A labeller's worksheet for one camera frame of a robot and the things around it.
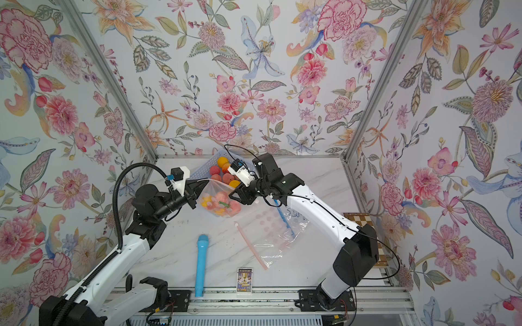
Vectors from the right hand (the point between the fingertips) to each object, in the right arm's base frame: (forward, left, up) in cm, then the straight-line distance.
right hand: (234, 189), depth 75 cm
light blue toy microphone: (-20, +13, -22) cm, 33 cm away
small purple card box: (-25, -4, -25) cm, 35 cm away
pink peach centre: (+23, +9, -21) cm, 32 cm away
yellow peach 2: (-3, +7, -12) cm, 14 cm away
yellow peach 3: (-1, -1, +6) cm, 6 cm away
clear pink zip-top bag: (-2, +8, -4) cm, 9 cm away
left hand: (-1, +7, +6) cm, 10 cm away
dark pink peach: (+28, +16, -21) cm, 39 cm away
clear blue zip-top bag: (0, -25, -24) cm, 34 cm away
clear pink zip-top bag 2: (-5, -13, -27) cm, 30 cm away
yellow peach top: (+34, +14, -21) cm, 43 cm away
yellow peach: (-1, +12, -5) cm, 13 cm away
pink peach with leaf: (-1, +5, -5) cm, 7 cm away
